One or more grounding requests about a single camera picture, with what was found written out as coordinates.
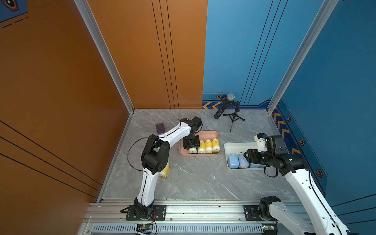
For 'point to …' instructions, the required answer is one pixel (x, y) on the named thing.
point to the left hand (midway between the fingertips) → (196, 145)
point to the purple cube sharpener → (160, 128)
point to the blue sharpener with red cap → (243, 162)
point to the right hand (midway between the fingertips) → (248, 154)
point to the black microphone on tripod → (229, 99)
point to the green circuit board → (145, 228)
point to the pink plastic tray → (204, 135)
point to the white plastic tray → (236, 148)
